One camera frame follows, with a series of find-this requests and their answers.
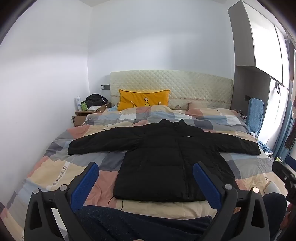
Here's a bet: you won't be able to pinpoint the yellow crown cushion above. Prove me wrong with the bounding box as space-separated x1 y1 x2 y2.
117 89 171 111

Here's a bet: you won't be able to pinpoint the cream quilted headboard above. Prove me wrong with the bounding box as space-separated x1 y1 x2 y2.
110 70 233 109

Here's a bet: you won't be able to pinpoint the person's dark trousers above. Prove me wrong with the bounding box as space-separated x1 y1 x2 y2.
75 192 287 241

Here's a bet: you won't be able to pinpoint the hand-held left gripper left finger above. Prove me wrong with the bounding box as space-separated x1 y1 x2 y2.
24 162 100 241

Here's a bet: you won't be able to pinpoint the black jacket drawcord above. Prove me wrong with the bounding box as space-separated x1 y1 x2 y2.
107 196 124 209

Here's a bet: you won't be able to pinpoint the blue curtain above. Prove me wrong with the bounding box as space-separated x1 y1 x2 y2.
272 102 294 161

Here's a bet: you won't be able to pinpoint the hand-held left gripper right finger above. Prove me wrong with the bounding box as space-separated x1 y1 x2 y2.
192 161 270 241

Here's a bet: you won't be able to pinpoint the grey white wardrobe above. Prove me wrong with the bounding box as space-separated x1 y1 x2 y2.
228 0 296 149

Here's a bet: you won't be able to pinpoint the black bag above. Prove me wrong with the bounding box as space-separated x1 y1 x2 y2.
85 94 108 106

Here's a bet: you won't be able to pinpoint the patchwork checked quilt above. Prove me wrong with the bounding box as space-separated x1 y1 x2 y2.
5 105 281 232

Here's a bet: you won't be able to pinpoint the black puffer jacket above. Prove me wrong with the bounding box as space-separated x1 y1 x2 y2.
68 119 262 202

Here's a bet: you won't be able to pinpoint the wooden nightstand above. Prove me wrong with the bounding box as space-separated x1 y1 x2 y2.
71 101 112 127

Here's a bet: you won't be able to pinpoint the patterned hanging garment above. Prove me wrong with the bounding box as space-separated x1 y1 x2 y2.
284 93 296 151

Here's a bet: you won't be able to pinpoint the white charging cable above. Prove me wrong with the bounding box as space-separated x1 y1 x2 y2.
92 86 108 114

